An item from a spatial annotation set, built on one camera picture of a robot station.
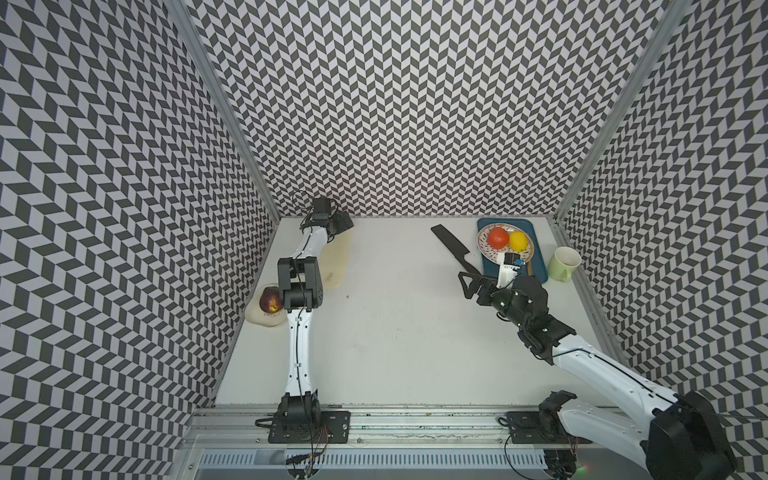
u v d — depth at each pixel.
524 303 0.59
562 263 0.94
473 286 0.72
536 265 1.03
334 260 1.08
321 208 0.94
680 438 0.40
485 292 0.71
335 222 1.05
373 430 0.75
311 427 0.64
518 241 1.05
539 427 0.67
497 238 1.06
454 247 1.12
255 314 0.91
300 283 0.70
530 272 1.02
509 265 0.71
